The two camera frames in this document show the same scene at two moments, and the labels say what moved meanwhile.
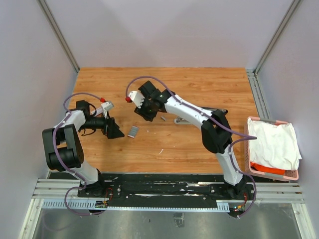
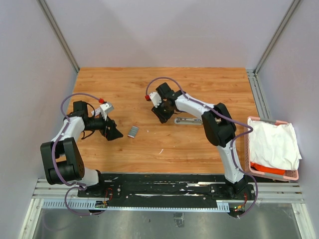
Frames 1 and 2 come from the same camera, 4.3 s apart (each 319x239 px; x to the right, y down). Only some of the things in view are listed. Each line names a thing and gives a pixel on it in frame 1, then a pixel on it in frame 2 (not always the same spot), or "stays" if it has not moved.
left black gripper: [111, 129] stays
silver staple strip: [132, 132] stays
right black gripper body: [147, 110] to [163, 111]
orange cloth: [266, 170] stays
